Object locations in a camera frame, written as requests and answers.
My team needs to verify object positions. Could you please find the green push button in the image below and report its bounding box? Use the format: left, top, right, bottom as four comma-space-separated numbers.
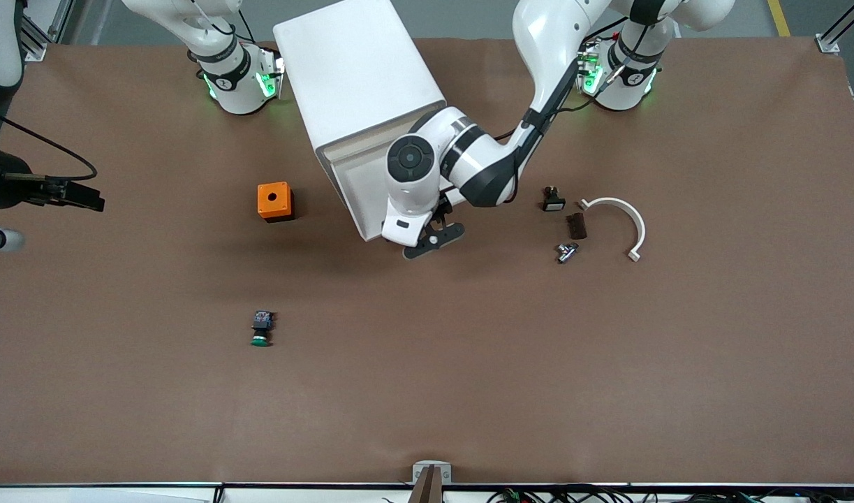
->
250, 310, 274, 349

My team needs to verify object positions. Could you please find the brown table cover sheet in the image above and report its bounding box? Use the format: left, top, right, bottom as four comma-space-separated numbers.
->
0, 35, 854, 487

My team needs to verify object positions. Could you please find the white curved plastic clamp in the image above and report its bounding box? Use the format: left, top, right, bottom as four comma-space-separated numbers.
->
577, 196, 647, 264

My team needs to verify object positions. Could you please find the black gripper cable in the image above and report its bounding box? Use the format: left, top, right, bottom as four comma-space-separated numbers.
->
0, 107, 99, 182

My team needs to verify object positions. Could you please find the aluminium frame post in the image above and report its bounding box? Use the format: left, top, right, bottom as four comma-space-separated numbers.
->
816, 0, 854, 54
18, 0, 75, 63

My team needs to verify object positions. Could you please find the orange button enclosure box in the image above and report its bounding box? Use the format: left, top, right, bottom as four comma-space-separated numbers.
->
257, 182, 296, 224

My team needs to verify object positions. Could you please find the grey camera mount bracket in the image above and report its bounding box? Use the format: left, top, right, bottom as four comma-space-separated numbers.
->
412, 460, 452, 487

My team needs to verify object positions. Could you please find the brown camera stand post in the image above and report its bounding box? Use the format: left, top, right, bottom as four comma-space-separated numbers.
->
407, 466, 446, 503

